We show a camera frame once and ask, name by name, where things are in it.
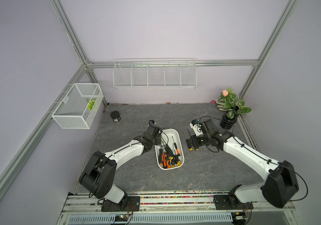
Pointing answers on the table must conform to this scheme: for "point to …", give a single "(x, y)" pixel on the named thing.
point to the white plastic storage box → (170, 153)
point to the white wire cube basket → (78, 108)
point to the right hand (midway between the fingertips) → (190, 139)
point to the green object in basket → (91, 102)
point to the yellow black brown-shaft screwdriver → (196, 148)
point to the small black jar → (115, 116)
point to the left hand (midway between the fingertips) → (157, 137)
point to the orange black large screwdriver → (160, 158)
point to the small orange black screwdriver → (178, 151)
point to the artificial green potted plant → (234, 107)
